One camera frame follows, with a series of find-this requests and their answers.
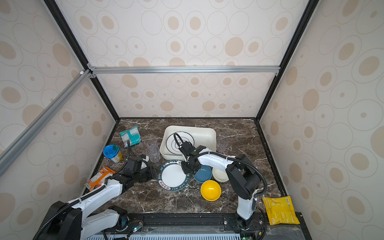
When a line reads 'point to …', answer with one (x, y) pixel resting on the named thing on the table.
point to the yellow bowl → (210, 190)
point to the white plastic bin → (204, 136)
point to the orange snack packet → (99, 178)
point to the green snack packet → (132, 135)
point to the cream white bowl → (219, 175)
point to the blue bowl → (204, 173)
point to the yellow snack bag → (280, 210)
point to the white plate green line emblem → (173, 146)
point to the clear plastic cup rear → (151, 141)
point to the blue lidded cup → (111, 151)
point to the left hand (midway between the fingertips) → (163, 170)
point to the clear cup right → (221, 143)
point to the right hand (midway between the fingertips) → (186, 170)
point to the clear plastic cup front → (153, 152)
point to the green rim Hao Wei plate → (171, 177)
